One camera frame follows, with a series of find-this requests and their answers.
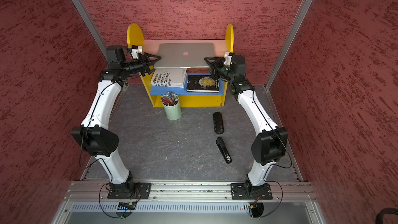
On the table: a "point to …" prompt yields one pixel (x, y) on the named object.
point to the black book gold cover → (201, 83)
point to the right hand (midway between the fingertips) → (203, 62)
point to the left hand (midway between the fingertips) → (159, 62)
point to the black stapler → (224, 150)
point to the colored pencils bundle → (168, 98)
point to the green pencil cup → (173, 112)
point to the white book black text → (169, 77)
